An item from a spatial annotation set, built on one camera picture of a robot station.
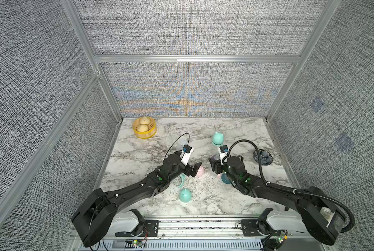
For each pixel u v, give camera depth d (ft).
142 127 3.49
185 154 2.23
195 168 2.35
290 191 1.57
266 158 3.11
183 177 2.35
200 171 2.94
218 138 2.87
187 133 3.68
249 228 2.39
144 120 3.60
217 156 2.64
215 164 2.45
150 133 3.53
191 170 2.35
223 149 2.37
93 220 1.33
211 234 2.40
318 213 1.43
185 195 2.61
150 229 2.40
